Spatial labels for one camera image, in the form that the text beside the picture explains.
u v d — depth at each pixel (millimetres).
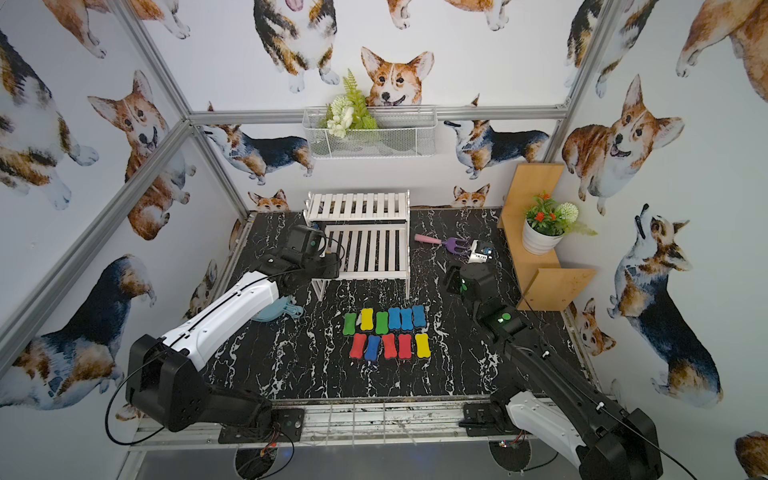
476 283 566
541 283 813
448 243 1124
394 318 904
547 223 899
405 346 861
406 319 904
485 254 663
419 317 918
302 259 631
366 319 924
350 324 901
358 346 861
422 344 859
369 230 986
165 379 408
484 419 738
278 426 733
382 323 905
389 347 858
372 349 853
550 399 476
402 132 926
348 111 782
